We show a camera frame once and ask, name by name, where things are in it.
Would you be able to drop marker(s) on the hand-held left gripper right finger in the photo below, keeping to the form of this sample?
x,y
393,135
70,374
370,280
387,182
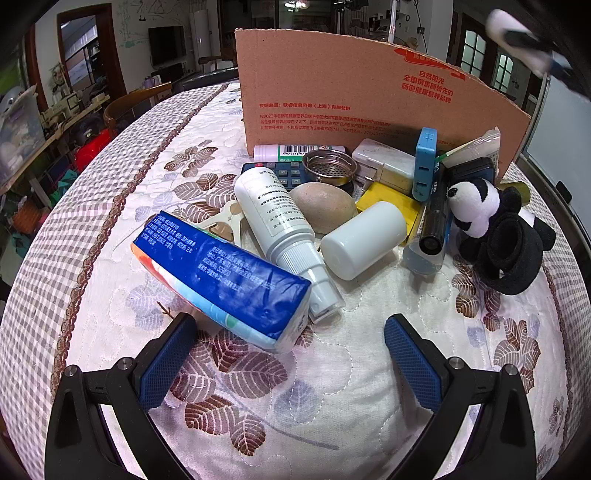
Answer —
x,y
411,364

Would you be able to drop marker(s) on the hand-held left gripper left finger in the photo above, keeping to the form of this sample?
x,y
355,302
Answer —
x,y
168,364

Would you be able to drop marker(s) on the blue tissue pack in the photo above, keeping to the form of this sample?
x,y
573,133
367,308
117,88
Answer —
x,y
221,272

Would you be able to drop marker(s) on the clear plastic packet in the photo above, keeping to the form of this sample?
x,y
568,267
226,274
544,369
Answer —
x,y
485,147

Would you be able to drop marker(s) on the white round plastic bottle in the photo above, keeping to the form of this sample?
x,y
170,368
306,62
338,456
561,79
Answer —
x,y
360,240

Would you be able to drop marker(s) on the black smartphone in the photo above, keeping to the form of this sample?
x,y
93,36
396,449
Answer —
x,y
471,168

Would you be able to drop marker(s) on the black marker pen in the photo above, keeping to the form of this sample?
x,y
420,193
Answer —
x,y
436,217

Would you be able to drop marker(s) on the olive green cylinder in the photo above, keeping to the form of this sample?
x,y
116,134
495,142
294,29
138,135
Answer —
x,y
519,191

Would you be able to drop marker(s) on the blue plastic device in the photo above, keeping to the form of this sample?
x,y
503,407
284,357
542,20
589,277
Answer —
x,y
425,161

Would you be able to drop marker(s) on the beige plastic clip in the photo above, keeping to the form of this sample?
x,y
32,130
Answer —
x,y
228,221

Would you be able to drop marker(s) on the panda plush toy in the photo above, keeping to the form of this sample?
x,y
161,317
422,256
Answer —
x,y
480,203

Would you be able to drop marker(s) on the yellow small box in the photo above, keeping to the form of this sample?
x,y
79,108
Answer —
x,y
383,194

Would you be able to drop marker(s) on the white spray bottle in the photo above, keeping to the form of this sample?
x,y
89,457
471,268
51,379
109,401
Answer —
x,y
272,217

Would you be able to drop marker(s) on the white power adapter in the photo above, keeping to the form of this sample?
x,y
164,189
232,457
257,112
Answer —
x,y
388,166

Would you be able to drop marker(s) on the beige egg-shaped stone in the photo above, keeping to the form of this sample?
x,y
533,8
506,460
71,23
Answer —
x,y
318,205

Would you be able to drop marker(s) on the brown cardboard box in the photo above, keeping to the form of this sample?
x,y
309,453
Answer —
x,y
323,83

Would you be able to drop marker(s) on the metal sink strainer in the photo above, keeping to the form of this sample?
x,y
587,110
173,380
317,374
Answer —
x,y
330,168

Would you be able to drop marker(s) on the dark calculator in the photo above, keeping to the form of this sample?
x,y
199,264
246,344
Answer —
x,y
288,174

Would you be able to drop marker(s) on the white and green tube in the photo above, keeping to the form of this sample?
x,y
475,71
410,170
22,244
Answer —
x,y
295,151

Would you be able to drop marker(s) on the brown glass pane door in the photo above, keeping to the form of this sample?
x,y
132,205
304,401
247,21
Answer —
x,y
473,44

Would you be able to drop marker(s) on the quilted leaf-print tablecloth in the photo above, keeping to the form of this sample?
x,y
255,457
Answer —
x,y
323,392

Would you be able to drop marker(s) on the whiteboard on stand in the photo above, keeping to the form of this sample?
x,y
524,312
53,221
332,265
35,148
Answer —
x,y
558,138

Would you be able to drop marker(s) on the red object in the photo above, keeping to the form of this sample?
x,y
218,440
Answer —
x,y
92,150

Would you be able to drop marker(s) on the brown wooden chair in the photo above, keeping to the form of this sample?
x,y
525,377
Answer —
x,y
134,104

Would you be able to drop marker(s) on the clear plastic storage bin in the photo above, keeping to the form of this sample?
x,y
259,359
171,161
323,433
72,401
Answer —
x,y
18,134

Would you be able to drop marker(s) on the brown wooden doorway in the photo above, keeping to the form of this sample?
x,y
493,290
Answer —
x,y
117,50

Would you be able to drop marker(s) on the black television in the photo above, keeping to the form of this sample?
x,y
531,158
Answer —
x,y
166,46

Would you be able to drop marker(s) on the white standing air conditioner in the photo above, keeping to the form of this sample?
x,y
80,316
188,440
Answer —
x,y
201,37

